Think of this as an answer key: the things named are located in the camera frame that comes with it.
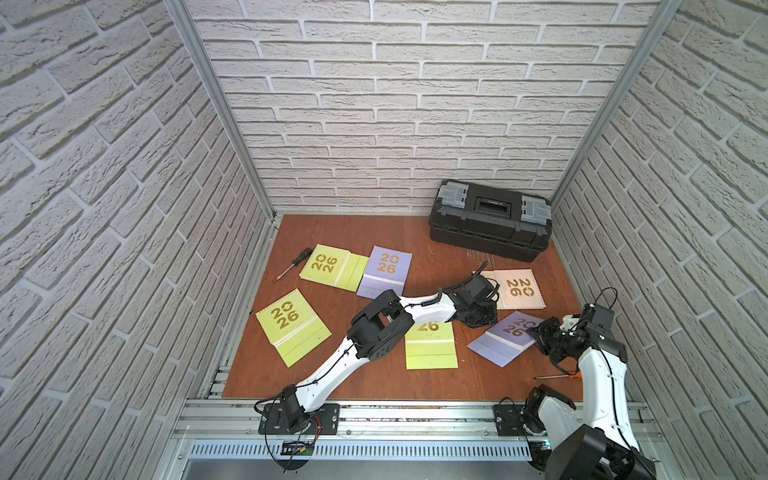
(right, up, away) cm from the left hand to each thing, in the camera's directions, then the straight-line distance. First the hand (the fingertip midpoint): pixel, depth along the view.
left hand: (509, 323), depth 89 cm
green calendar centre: (-24, -6, -2) cm, 25 cm away
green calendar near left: (-66, -1, -1) cm, 66 cm away
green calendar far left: (-56, +16, +14) cm, 60 cm away
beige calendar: (+6, +9, +9) cm, 14 cm away
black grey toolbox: (-3, +32, +8) cm, 33 cm away
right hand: (+4, 0, -7) cm, 8 cm away
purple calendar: (-38, +15, +14) cm, 43 cm away
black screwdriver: (-69, +19, +17) cm, 73 cm away
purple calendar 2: (-4, -2, -8) cm, 9 cm away
